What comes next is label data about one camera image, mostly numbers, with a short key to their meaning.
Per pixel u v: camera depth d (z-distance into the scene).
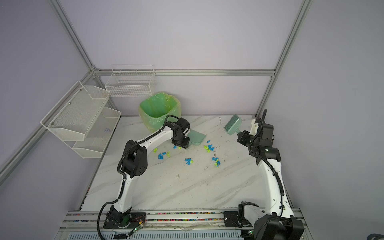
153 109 1.03
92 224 0.73
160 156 0.97
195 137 1.07
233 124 0.86
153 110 1.04
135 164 0.57
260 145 0.56
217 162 0.93
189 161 0.93
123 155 0.58
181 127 0.76
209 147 1.01
